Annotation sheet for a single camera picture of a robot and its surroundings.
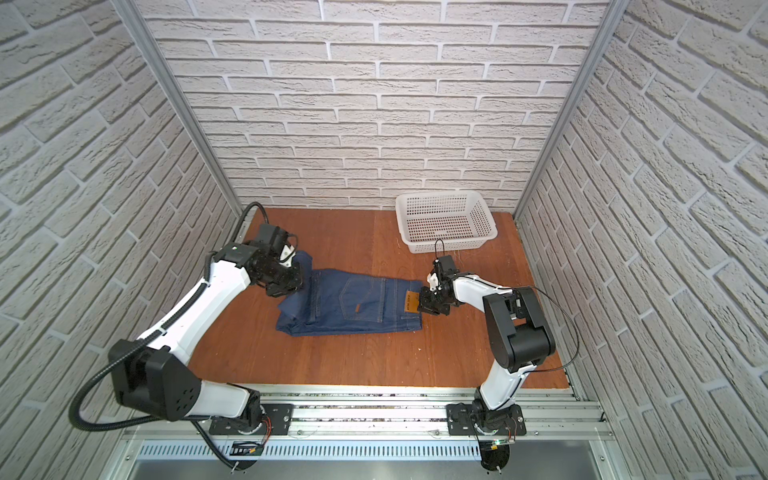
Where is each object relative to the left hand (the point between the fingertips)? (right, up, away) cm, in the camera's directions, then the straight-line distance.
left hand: (307, 281), depth 80 cm
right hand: (+32, -10, +13) cm, 36 cm away
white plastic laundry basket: (+51, +20, +37) cm, 66 cm away
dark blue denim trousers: (+5, -8, +14) cm, 17 cm away
